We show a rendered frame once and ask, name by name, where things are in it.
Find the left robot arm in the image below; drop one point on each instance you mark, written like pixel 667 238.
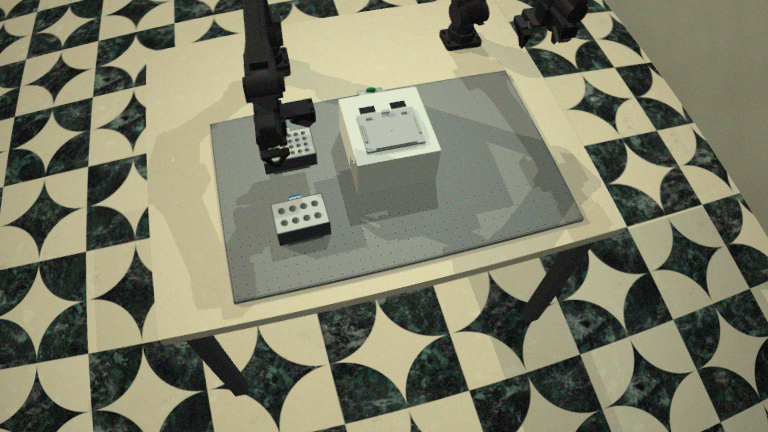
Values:
pixel 567 13

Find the white box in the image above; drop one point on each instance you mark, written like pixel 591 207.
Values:
pixel 388 147

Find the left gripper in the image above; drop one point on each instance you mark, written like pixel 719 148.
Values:
pixel 528 14

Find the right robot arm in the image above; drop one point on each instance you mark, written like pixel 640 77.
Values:
pixel 258 54

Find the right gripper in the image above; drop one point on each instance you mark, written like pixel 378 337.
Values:
pixel 267 154

